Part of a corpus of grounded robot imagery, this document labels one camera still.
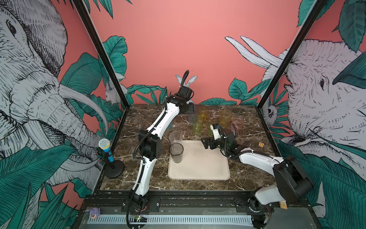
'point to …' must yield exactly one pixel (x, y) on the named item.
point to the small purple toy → (95, 212)
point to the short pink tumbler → (238, 123)
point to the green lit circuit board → (138, 218)
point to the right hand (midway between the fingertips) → (205, 135)
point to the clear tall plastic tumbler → (174, 137)
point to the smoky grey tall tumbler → (176, 150)
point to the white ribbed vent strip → (175, 219)
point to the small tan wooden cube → (260, 144)
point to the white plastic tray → (199, 163)
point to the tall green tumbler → (198, 121)
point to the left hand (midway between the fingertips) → (190, 107)
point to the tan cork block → (283, 204)
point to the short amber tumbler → (203, 113)
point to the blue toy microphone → (105, 144)
